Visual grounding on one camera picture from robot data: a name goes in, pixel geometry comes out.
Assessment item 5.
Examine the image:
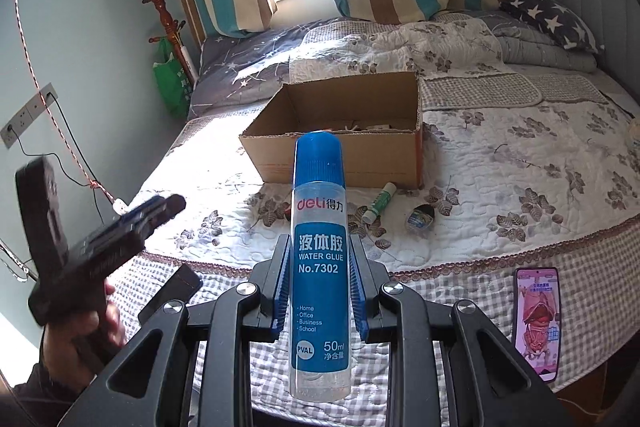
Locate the smartphone with lit screen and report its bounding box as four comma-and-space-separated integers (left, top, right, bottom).
514, 266, 562, 384

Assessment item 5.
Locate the person's left hand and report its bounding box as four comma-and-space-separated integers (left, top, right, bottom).
40, 279, 122, 383

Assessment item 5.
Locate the dark star print duvet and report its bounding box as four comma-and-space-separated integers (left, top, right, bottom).
187, 26, 321, 120

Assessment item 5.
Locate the folded floral quilt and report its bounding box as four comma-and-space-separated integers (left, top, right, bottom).
289, 18, 503, 82

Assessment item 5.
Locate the black cable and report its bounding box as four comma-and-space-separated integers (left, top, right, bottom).
7, 94, 98, 188

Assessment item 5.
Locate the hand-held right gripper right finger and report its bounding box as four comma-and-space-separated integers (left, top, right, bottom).
350, 234, 571, 427

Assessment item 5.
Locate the person's left forearm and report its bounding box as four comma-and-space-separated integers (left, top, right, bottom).
0, 362, 96, 427

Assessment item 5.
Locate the folded grey blanket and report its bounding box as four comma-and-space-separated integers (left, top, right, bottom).
495, 29, 598, 74

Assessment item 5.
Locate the small clear jar blue label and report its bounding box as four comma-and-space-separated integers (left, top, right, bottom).
405, 203, 436, 235

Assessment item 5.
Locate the green white glue stick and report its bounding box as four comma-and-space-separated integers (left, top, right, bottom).
364, 182, 397, 224

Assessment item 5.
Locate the star print pillow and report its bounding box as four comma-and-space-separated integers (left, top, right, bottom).
500, 0, 598, 55

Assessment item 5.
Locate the white wall socket panel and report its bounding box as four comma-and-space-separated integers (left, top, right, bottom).
0, 82, 58, 148

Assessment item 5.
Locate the brown cardboard box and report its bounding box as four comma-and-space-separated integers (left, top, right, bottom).
239, 71, 425, 188

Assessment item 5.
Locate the grey checkered pillow mat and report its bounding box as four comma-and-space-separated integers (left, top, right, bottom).
530, 73, 608, 105
419, 72, 543, 112

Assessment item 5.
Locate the red white braided cord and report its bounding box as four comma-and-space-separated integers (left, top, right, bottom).
14, 0, 123, 208

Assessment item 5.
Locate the clear glue bottle blue cap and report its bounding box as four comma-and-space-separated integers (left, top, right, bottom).
289, 132, 354, 400

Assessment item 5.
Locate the green shopping bag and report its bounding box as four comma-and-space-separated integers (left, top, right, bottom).
152, 38, 193, 120

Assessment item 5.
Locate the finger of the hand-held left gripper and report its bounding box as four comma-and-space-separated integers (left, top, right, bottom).
137, 263, 202, 325
117, 193, 187, 242

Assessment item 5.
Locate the floral quilted bedspread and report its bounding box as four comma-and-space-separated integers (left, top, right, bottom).
107, 57, 640, 408

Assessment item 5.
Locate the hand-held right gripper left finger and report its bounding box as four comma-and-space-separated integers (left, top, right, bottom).
75, 234, 291, 427

